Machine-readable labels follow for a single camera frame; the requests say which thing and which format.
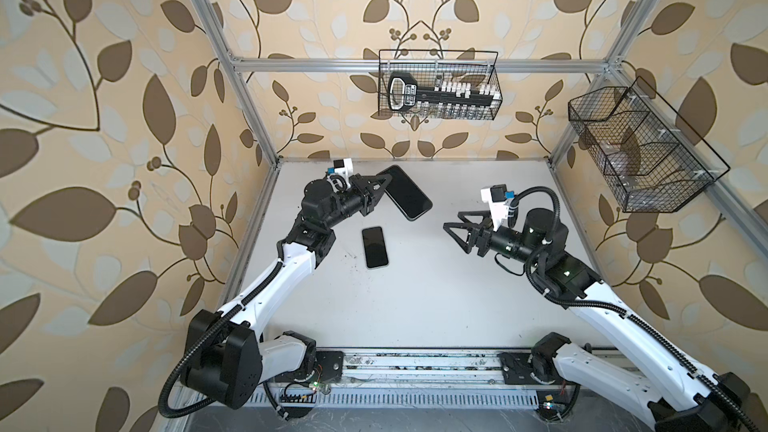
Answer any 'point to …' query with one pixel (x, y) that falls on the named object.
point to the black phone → (406, 195)
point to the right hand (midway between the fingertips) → (453, 224)
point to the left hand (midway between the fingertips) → (394, 177)
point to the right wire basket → (648, 156)
